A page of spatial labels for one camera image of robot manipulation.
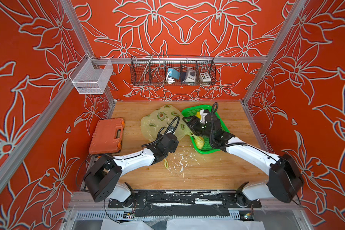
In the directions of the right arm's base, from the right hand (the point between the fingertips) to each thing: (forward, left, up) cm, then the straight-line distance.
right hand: (180, 121), depth 77 cm
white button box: (+34, -17, +5) cm, 38 cm away
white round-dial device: (+31, -7, +8) cm, 33 cm away
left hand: (-2, +7, -15) cm, 16 cm away
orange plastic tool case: (+1, +49, -18) cm, 52 cm away
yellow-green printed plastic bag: (+10, +16, -14) cm, 23 cm away
